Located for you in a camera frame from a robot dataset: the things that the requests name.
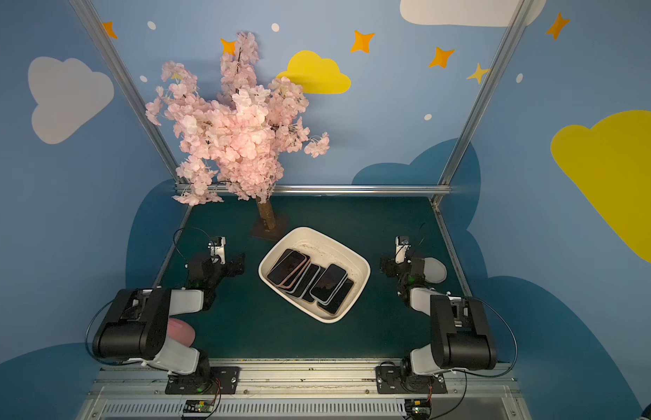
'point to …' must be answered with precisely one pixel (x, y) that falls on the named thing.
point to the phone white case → (329, 283)
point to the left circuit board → (198, 407)
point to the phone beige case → (337, 301)
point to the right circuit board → (418, 409)
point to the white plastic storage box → (324, 248)
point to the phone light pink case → (310, 275)
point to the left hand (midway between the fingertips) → (230, 250)
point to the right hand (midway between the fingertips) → (399, 252)
